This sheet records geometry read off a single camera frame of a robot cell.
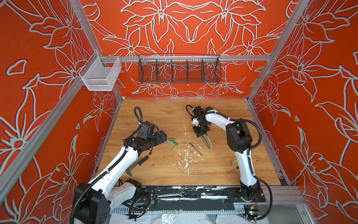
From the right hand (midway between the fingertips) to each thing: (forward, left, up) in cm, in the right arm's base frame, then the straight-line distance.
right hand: (195, 134), depth 97 cm
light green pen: (-6, -9, +1) cm, 11 cm away
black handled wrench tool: (-19, +37, +1) cm, 42 cm away
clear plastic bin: (+32, +66, +31) cm, 79 cm away
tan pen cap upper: (-3, +17, 0) cm, 18 cm away
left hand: (-9, +23, +14) cm, 28 cm away
